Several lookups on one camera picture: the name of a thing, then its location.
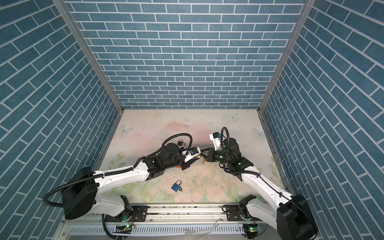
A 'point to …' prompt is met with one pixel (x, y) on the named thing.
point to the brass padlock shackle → (203, 159)
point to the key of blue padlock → (180, 189)
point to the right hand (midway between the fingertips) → (197, 152)
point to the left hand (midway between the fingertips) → (197, 154)
